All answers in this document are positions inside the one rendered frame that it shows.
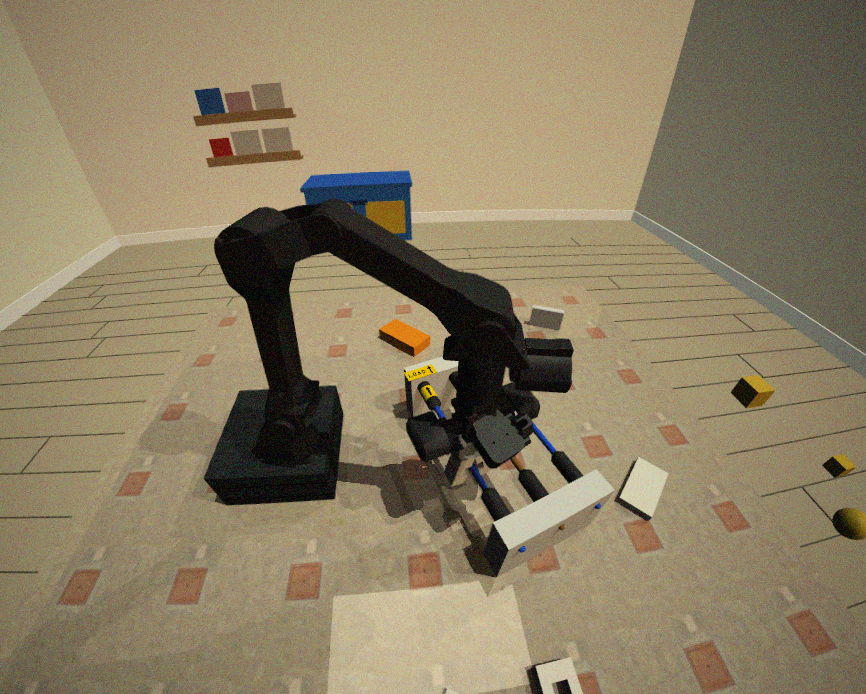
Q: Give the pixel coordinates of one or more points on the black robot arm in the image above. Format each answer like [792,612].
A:
[257,255]

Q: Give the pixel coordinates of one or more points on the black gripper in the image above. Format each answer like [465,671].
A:
[432,437]

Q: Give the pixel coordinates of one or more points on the orange block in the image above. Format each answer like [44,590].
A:
[404,337]

